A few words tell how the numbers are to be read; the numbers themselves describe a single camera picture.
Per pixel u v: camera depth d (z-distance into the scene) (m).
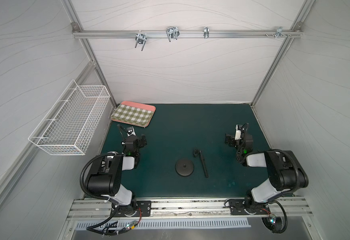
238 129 0.84
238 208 0.73
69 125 0.69
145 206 0.74
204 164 0.88
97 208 0.75
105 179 0.45
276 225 0.71
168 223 0.70
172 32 0.77
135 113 1.15
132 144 0.72
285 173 0.46
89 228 0.60
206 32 0.78
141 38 0.79
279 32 0.77
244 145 0.73
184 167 0.86
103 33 0.81
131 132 0.81
